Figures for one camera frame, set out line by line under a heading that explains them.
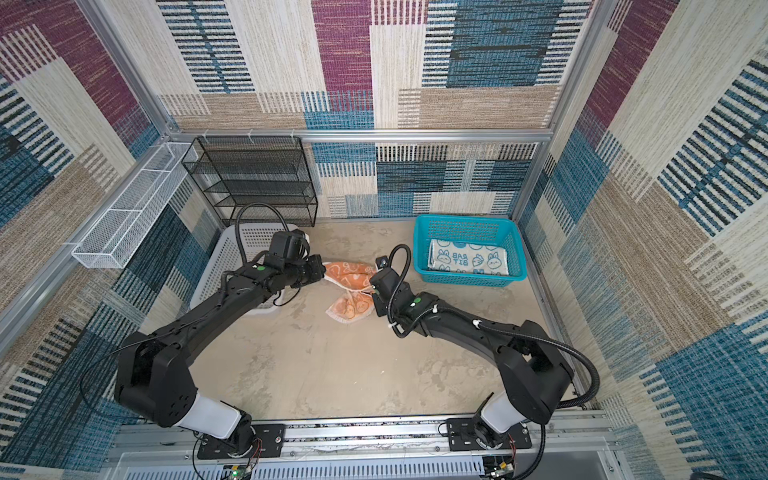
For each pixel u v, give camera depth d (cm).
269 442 73
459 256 105
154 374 42
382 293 66
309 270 76
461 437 73
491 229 108
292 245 67
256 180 109
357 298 96
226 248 104
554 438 74
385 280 65
